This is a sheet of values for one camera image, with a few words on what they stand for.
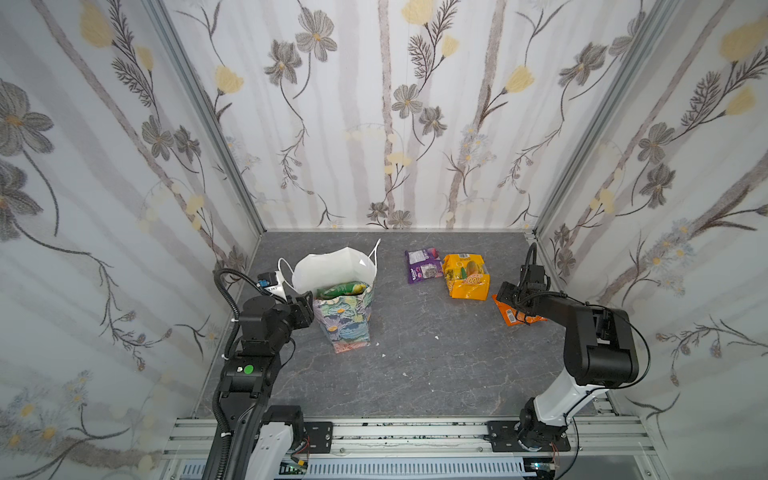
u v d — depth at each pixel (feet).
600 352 1.58
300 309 2.06
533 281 2.56
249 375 1.59
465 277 3.26
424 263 3.53
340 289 2.77
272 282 1.98
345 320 2.55
